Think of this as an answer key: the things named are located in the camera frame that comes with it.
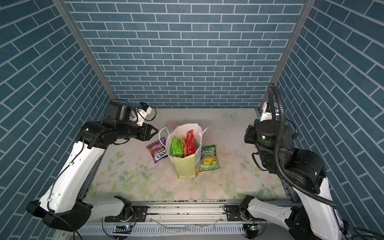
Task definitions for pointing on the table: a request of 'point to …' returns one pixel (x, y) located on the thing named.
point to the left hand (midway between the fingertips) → (155, 129)
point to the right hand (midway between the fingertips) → (251, 118)
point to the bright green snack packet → (176, 149)
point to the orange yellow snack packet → (184, 146)
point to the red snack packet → (190, 143)
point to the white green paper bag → (186, 167)
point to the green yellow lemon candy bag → (208, 158)
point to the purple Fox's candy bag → (158, 149)
